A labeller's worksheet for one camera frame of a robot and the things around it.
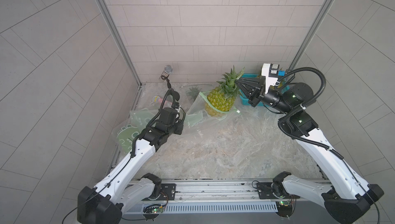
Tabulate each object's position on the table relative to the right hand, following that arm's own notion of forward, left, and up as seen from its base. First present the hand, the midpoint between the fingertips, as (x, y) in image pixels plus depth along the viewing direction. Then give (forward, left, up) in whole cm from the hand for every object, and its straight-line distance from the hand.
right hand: (237, 83), depth 52 cm
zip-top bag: (+7, +14, -26) cm, 30 cm away
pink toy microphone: (+31, +43, -42) cm, 67 cm away
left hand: (+7, +24, -32) cm, 40 cm away
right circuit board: (-32, -22, -50) cm, 63 cm away
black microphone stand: (+37, +32, -44) cm, 66 cm away
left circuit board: (-29, +35, -45) cm, 64 cm away
